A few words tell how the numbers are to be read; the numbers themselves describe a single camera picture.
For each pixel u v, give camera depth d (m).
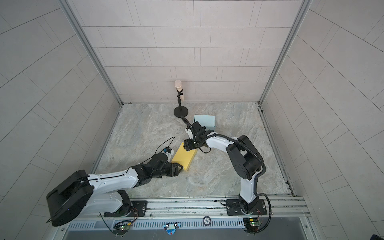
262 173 0.47
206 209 0.72
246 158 0.49
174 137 0.99
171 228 0.65
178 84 0.91
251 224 0.68
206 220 0.68
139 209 0.71
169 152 0.76
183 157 0.84
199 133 0.72
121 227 0.65
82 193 0.41
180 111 1.11
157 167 0.64
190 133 0.84
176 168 0.73
